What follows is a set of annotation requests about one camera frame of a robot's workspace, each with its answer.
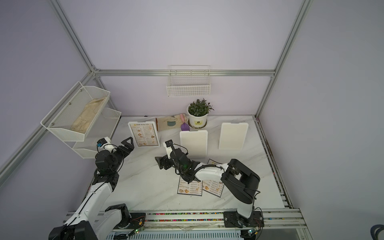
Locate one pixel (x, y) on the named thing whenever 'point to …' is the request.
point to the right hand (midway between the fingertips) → (164, 155)
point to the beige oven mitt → (165, 123)
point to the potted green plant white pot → (197, 112)
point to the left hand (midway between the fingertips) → (128, 143)
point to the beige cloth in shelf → (84, 120)
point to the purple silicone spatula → (184, 126)
